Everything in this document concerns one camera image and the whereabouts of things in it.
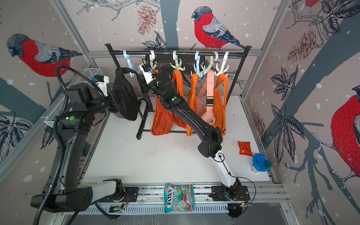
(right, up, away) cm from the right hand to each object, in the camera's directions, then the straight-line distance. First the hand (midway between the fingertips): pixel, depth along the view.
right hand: (139, 74), depth 70 cm
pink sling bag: (+35, -14, +7) cm, 38 cm away
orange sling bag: (+27, -13, +4) cm, 31 cm away
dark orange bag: (+10, -27, +20) cm, 35 cm away
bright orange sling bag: (+46, -15, +17) cm, 51 cm away
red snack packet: (+62, -44, +17) cm, 78 cm away
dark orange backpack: (+19, -27, +25) cm, 42 cm away
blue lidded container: (+65, -48, +5) cm, 81 cm away
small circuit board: (-13, -70, +1) cm, 71 cm away
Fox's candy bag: (+21, -64, -1) cm, 67 cm away
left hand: (-5, -9, -5) cm, 12 cm away
